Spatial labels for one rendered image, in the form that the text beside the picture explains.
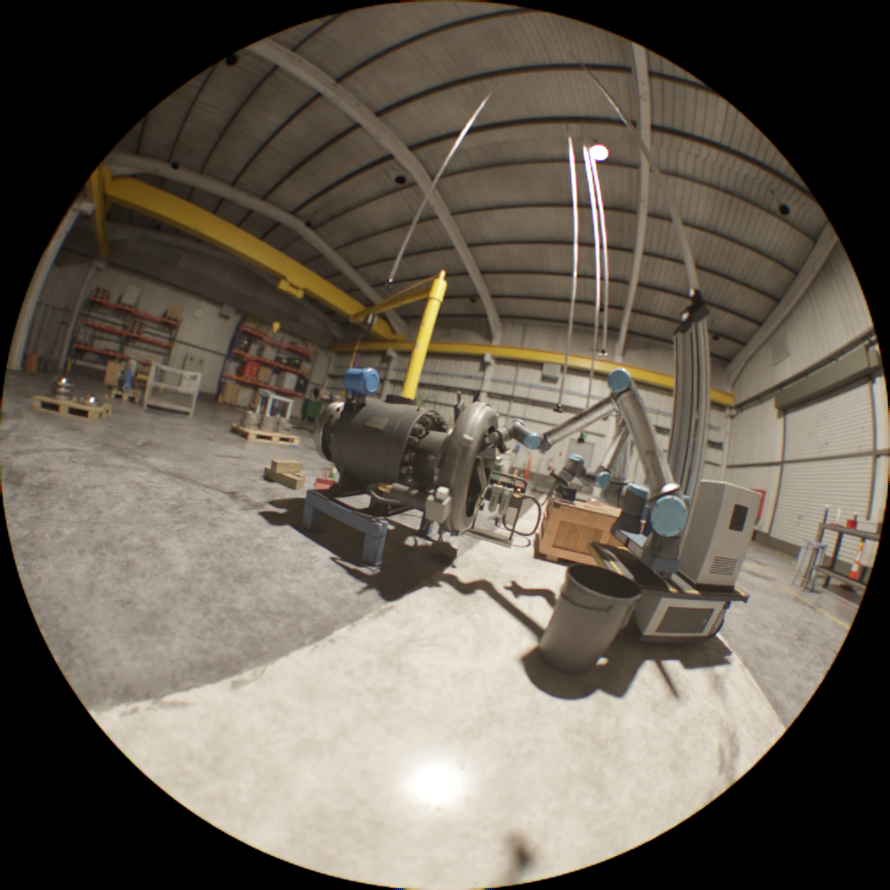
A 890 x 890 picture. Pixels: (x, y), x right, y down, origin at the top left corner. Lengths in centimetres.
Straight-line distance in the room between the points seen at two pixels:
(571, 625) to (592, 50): 814
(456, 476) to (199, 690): 122
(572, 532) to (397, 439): 151
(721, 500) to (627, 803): 124
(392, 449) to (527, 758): 140
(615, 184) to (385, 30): 671
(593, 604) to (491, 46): 810
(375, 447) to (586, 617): 125
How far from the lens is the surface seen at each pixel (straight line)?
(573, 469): 158
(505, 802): 80
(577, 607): 98
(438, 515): 116
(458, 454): 118
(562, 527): 221
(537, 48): 758
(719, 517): 151
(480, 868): 75
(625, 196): 918
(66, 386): 480
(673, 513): 110
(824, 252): 1089
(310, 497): 166
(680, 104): 832
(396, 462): 140
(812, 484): 984
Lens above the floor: 71
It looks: 1 degrees down
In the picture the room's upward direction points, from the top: 14 degrees clockwise
